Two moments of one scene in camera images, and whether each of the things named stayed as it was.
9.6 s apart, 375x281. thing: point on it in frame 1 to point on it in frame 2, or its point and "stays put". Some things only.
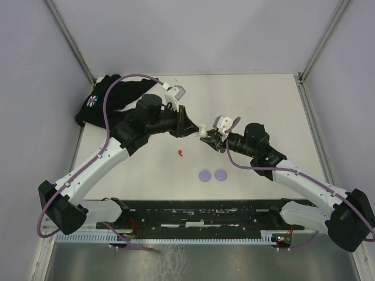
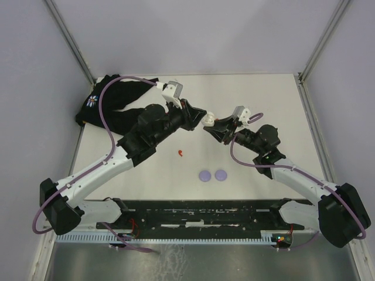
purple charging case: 205,176 stays put
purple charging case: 221,175 stays put
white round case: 203,132 to 208,120
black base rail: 198,216 stays put
